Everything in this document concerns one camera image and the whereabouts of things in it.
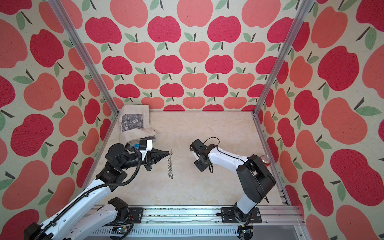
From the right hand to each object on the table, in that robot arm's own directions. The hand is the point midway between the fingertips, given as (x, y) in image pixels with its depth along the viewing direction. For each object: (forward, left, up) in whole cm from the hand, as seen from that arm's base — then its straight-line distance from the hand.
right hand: (204, 166), depth 90 cm
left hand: (-11, +16, +29) cm, 35 cm away
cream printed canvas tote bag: (+25, +51, +6) cm, 57 cm away
